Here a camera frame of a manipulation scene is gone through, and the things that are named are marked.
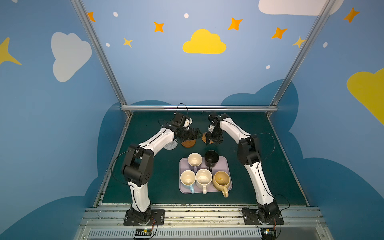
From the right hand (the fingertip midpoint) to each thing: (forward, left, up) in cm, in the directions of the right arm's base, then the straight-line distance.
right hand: (211, 142), depth 102 cm
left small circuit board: (-53, +34, -4) cm, 63 cm away
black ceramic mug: (-15, 0, +6) cm, 16 cm away
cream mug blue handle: (-27, +14, 0) cm, 30 cm away
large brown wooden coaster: (-1, +15, -1) cm, 15 cm away
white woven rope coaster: (-4, +27, -1) cm, 28 cm away
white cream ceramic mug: (-26, +5, -1) cm, 27 cm away
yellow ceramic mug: (-26, -5, -1) cm, 27 cm away
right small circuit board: (-50, -28, -5) cm, 58 cm away
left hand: (-3, +11, +11) cm, 16 cm away
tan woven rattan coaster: (+1, +5, +2) cm, 5 cm away
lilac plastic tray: (-15, -9, -3) cm, 18 cm away
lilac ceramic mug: (-15, +10, +2) cm, 19 cm away
